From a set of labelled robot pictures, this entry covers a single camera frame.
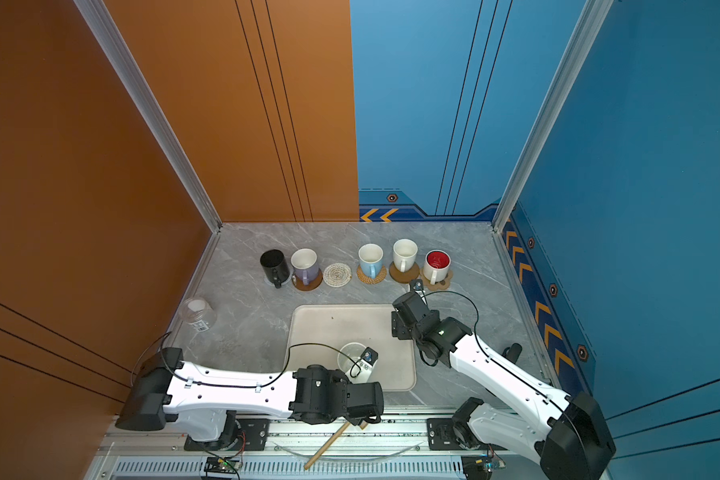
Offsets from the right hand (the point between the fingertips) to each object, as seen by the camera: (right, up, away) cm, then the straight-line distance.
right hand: (404, 318), depth 82 cm
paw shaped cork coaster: (+14, +7, +20) cm, 26 cm away
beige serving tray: (-26, -7, +12) cm, 30 cm away
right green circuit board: (+16, -33, -11) cm, 38 cm away
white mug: (+2, +18, +16) cm, 24 cm away
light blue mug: (-9, +17, +18) cm, 27 cm away
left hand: (-11, -16, -11) cm, 22 cm away
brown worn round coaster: (-29, +7, +19) cm, 35 cm away
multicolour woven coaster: (-21, +10, +23) cm, 33 cm away
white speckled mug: (-14, -2, -20) cm, 25 cm away
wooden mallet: (-19, -28, -9) cm, 36 cm away
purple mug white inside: (-32, +14, +21) cm, 41 cm away
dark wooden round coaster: (+3, +9, +23) cm, 25 cm away
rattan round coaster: (-7, +9, +20) cm, 23 cm away
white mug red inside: (+12, +14, +16) cm, 24 cm away
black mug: (-41, +13, +15) cm, 46 cm away
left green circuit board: (-46, -32, -11) cm, 57 cm away
